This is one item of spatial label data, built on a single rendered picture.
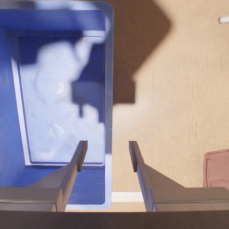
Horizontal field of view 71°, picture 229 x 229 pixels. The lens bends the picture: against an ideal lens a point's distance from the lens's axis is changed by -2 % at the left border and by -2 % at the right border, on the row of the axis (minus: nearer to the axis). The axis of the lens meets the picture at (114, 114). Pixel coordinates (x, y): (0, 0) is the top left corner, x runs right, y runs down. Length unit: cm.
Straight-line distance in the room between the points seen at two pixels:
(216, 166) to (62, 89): 39
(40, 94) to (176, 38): 29
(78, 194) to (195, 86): 31
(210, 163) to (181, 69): 23
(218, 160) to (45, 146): 40
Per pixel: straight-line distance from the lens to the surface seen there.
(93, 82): 33
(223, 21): 40
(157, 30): 35
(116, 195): 45
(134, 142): 16
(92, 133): 36
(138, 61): 34
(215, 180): 48
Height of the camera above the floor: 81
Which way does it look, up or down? 75 degrees down
